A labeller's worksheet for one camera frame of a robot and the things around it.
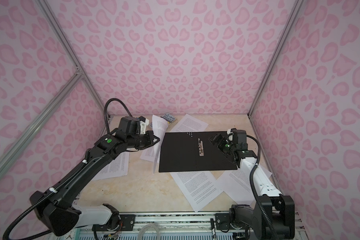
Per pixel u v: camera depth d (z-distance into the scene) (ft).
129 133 1.83
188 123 3.78
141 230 2.37
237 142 2.10
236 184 2.82
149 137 2.08
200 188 2.76
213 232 2.31
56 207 1.24
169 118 3.82
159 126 2.51
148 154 3.22
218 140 2.45
